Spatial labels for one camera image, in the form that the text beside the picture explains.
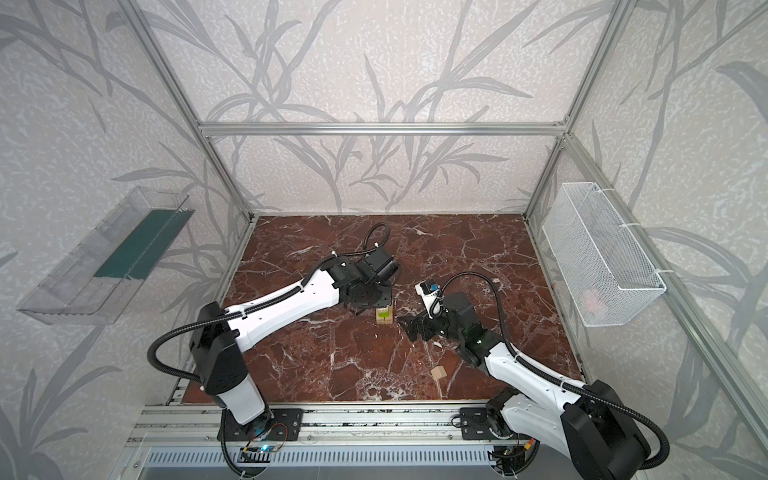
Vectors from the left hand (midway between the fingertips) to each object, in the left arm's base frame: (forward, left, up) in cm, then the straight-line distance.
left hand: (390, 293), depth 81 cm
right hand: (-1, -6, -3) cm, 7 cm away
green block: (0, +2, -13) cm, 13 cm away
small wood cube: (-16, -14, -15) cm, 26 cm away
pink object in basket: (-4, -51, +5) cm, 51 cm away
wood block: (-2, +3, -13) cm, 14 cm away
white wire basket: (-5, -46, +20) cm, 50 cm away
